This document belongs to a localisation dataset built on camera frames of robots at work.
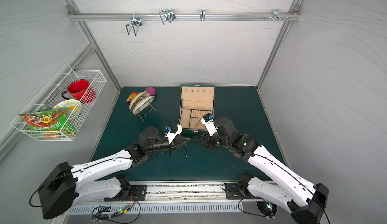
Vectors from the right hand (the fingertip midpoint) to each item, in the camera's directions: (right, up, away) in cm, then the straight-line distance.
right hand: (200, 135), depth 71 cm
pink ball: (-37, +25, +41) cm, 61 cm away
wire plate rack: (-37, +10, +32) cm, 50 cm away
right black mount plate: (+17, -28, +2) cm, 33 cm away
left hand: (-5, -2, -1) cm, 6 cm away
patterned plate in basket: (-59, +14, -4) cm, 61 cm away
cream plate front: (-35, +14, +17) cm, 42 cm away
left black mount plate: (-33, -25, -5) cm, 41 cm away
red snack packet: (-51, +21, +42) cm, 70 cm away
